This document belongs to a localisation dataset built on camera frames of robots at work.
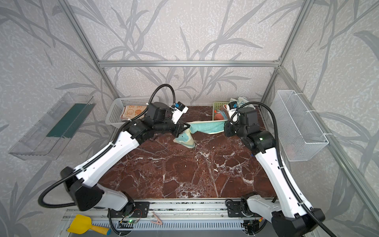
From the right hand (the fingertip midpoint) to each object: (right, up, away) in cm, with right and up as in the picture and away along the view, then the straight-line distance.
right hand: (227, 117), depth 72 cm
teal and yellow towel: (-21, -12, +6) cm, 25 cm away
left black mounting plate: (-46, -43, -4) cm, 63 cm away
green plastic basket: (+1, +10, +43) cm, 44 cm away
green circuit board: (-49, -51, -1) cm, 70 cm away
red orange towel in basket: (+1, +2, +33) cm, 34 cm away
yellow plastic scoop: (-70, -52, -2) cm, 87 cm away
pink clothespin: (-33, -50, -3) cm, 60 cm away
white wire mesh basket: (+28, -9, -12) cm, 32 cm away
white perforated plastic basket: (-76, 0, +33) cm, 83 cm away
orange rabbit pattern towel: (-67, +5, +40) cm, 78 cm away
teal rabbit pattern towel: (+18, +13, +39) cm, 45 cm away
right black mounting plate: (+5, -46, +1) cm, 47 cm away
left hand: (-19, -2, -2) cm, 19 cm away
